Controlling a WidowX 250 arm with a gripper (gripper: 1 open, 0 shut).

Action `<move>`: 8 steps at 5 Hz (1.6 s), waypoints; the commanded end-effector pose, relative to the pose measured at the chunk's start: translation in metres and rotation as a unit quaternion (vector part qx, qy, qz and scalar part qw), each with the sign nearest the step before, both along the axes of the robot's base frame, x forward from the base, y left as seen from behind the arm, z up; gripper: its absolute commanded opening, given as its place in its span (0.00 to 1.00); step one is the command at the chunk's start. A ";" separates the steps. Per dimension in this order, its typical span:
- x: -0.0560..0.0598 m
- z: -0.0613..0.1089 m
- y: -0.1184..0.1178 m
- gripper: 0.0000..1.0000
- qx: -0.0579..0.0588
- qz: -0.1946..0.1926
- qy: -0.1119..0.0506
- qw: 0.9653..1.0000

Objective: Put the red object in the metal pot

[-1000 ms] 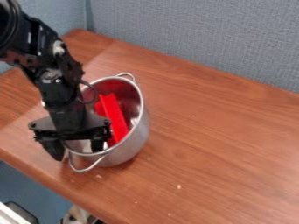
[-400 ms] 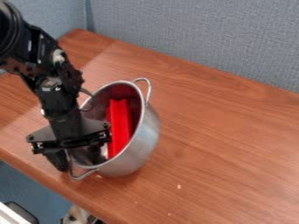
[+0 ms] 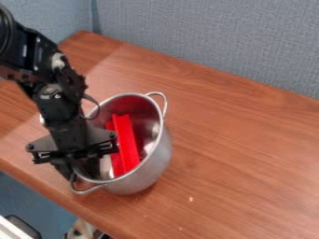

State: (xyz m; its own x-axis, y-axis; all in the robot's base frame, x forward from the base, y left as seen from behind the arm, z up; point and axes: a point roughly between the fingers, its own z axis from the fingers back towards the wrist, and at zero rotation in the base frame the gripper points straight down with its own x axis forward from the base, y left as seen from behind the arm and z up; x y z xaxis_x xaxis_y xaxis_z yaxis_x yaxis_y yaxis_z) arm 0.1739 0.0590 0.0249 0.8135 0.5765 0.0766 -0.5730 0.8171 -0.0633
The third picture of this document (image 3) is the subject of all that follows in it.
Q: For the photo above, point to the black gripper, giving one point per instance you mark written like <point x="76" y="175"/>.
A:
<point x="70" y="144"/>

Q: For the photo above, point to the red plastic block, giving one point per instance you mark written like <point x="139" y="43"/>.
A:
<point x="126" y="159"/>

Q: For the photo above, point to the metal pot with handles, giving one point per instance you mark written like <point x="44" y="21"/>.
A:
<point x="147" y="115"/>

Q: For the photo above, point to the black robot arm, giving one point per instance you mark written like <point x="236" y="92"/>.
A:
<point x="34" y="63"/>

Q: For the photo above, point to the black grey device on floor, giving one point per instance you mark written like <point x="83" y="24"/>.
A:
<point x="14" y="228"/>

